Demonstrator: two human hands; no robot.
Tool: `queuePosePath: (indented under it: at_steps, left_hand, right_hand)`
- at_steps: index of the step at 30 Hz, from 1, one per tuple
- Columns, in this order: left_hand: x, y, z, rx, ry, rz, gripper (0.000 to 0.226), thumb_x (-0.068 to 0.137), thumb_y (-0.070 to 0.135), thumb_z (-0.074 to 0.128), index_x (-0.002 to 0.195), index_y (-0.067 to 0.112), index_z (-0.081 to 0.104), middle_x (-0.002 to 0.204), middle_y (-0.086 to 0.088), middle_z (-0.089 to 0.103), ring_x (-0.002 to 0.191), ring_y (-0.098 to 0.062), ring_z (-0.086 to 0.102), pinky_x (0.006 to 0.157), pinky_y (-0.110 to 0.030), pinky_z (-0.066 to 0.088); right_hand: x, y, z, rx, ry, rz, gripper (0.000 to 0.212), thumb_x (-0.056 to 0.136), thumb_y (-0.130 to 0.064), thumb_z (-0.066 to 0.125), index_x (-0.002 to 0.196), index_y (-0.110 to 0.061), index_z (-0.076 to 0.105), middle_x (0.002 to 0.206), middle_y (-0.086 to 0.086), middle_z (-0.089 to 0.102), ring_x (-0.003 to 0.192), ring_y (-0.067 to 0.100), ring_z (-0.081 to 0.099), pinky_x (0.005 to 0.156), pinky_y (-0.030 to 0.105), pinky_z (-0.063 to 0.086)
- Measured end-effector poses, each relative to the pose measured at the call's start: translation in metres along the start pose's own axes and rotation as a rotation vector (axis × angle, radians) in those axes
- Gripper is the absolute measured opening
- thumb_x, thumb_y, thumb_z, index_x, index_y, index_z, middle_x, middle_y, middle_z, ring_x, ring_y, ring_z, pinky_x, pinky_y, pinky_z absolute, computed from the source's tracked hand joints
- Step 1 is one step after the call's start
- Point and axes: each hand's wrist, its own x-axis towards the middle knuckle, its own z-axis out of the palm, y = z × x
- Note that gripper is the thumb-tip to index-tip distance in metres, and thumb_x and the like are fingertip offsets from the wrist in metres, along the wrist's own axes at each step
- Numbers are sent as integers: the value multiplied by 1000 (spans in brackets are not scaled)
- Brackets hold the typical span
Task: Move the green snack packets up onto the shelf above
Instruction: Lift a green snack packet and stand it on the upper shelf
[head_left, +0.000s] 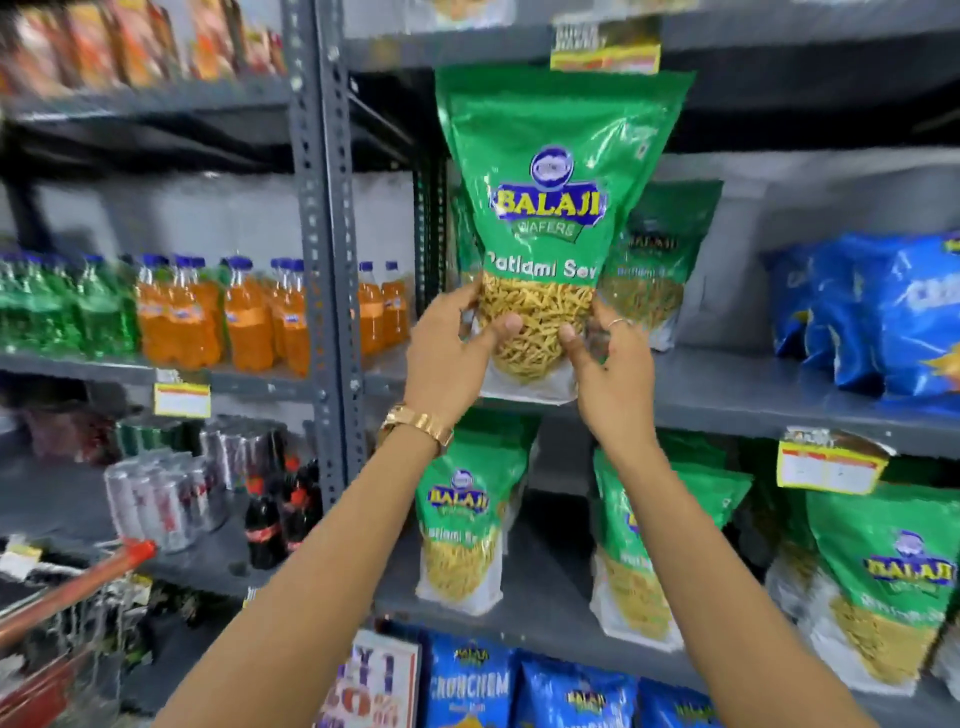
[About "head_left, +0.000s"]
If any group of silver drink cans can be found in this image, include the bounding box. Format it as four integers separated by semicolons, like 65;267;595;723
103;448;229;555

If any yellow shelf price label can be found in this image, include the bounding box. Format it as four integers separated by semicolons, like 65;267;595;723
153;381;213;420
775;427;895;497
549;16;663;75
0;538;44;583

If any grey metal shelving rack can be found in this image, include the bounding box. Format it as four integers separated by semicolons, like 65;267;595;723
0;0;960;728

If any large green snack pouch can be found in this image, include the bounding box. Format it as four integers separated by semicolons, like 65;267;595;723
434;65;697;407

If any person's left forearm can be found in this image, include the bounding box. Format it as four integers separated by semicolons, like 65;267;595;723
152;421;451;728

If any row of orange soda bottles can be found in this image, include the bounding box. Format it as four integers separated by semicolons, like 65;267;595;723
133;254;413;378

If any red shopping cart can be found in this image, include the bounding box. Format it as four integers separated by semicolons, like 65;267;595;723
0;538;160;728

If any person's right forearm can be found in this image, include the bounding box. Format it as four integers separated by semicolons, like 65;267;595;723
600;441;880;728

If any gold wrist watch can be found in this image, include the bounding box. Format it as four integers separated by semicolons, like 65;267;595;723
376;402;456;458

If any person's left hand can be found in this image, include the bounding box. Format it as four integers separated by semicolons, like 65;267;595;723
403;281;525;435

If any group of cola bottles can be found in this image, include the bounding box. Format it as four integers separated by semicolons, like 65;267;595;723
242;454;325;573

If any row of green soda bottles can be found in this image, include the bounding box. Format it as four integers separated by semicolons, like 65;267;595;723
0;252;141;359

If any red and white promotion sign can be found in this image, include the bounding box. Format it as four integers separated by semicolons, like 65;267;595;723
313;627;423;728

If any group of dark drink cans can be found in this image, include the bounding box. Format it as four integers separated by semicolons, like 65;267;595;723
112;414;292;485

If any blue snack packet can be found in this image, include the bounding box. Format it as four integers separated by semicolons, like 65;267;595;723
516;654;640;728
805;235;888;394
763;246;820;363
636;677;723;728
861;231;960;410
424;632;520;728

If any person's right hand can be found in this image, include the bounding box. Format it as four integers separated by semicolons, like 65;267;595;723
558;296;663;453

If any row of orange snack packets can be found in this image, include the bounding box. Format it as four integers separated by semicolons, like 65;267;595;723
0;0;288;100

